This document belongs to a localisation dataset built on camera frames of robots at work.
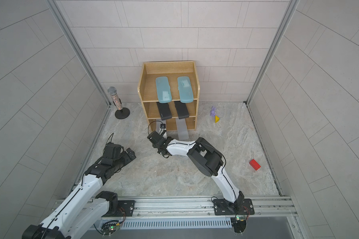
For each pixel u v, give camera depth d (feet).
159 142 2.38
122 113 3.55
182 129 3.16
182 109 2.93
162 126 2.73
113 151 2.01
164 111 2.96
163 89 2.65
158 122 2.61
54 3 2.32
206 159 1.72
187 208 2.37
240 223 2.16
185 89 2.67
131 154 2.45
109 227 2.22
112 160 2.00
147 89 2.71
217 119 3.44
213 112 3.52
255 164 2.76
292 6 2.32
